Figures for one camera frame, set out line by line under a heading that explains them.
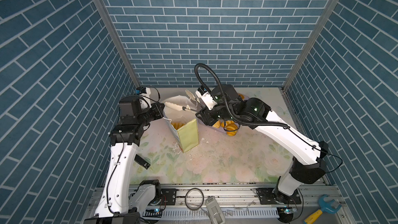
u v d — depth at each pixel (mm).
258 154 889
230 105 439
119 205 370
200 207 706
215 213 687
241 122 419
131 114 496
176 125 740
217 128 965
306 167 427
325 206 707
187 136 746
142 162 830
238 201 735
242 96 1125
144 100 544
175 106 643
